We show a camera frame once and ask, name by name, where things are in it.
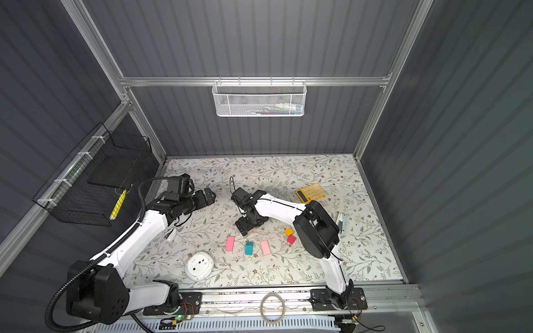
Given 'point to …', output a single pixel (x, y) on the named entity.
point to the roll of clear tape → (282, 311)
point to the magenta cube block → (291, 239)
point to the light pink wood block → (265, 248)
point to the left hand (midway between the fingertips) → (206, 198)
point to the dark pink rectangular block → (230, 243)
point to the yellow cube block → (289, 232)
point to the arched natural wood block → (250, 232)
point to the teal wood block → (249, 248)
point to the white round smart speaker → (198, 266)
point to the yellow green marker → (117, 205)
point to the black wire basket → (91, 186)
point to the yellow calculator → (312, 192)
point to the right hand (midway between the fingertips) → (251, 227)
